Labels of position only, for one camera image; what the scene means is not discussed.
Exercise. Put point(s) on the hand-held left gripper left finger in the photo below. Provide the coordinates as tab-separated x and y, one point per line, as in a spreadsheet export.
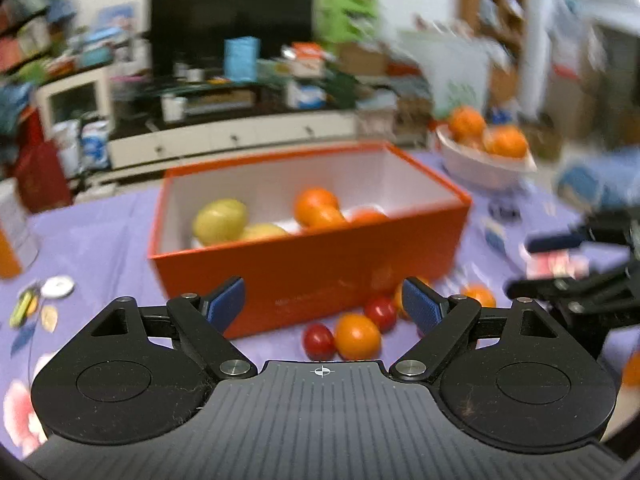
227	304

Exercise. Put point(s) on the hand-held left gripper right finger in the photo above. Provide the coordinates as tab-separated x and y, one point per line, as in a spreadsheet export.
422	306

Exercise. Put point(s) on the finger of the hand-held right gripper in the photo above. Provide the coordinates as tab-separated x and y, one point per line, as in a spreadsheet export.
560	287
555	243

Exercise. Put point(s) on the red cherry tomato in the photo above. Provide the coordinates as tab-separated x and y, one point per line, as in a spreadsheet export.
319	341
381	312

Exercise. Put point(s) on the small oval orange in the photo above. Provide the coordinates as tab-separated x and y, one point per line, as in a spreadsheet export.
480	295

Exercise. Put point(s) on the small tangerine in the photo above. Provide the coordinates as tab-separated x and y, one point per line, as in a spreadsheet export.
357	336

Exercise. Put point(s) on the orange cardboard box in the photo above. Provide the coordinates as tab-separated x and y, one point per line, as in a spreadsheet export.
300	275

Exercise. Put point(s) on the yellow lemon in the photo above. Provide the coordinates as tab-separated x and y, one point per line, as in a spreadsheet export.
262	232

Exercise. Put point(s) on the yellow pear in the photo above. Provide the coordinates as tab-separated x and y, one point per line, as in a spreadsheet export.
220	220

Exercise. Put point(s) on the reddish orange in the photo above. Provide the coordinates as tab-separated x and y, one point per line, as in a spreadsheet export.
368	216

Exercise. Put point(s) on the medium orange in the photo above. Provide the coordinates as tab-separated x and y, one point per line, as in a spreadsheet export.
331	221

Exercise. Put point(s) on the large orange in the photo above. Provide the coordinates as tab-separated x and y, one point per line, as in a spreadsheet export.
312	201

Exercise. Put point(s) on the blue cloth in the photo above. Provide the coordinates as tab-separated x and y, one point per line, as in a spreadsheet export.
600	182

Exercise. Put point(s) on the white plastic basket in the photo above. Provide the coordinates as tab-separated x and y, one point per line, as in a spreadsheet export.
480	170

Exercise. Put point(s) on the purple floral tablecloth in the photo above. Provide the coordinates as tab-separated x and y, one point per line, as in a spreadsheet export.
100	240

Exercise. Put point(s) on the white television cabinet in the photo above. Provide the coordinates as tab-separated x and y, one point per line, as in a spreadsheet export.
250	135

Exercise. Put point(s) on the white round disc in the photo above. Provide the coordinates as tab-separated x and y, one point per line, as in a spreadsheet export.
57	288

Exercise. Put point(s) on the white chest freezer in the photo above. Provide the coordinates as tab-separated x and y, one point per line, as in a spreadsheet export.
460	70

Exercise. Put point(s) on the white container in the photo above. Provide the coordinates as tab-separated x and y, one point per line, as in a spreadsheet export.
174	108

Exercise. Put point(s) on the blue and white bag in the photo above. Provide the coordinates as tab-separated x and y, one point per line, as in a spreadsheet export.
95	145

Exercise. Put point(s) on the orange and white canister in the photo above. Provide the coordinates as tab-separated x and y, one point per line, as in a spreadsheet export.
15	240

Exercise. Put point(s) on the red gift bag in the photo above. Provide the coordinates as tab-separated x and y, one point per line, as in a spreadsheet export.
42	180

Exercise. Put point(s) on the blue and white tissue pack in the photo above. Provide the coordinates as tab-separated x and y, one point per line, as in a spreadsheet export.
307	95

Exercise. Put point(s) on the white plastic bag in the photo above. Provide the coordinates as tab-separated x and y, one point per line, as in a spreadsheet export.
67	146

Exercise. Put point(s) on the dark green bag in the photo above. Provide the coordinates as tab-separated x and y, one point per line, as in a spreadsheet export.
346	90

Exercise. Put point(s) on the blue paper box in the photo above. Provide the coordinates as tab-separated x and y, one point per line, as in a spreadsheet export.
241	60

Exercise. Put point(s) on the wooden bookshelf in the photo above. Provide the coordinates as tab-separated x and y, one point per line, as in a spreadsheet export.
492	5

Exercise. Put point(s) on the white glass-door cabinet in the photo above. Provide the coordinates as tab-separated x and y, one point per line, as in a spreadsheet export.
75	105

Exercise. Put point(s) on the open cardboard box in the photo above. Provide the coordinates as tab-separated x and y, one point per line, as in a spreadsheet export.
362	58

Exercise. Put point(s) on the white and orange carton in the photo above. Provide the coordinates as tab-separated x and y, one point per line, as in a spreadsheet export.
307	58

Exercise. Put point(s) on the black television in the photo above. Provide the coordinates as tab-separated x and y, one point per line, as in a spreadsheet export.
225	10

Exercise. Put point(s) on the green plastic rack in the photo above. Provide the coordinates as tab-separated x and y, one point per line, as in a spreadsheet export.
347	10

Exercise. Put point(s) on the dark bookshelf with books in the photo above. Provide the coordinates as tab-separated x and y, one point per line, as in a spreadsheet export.
20	35

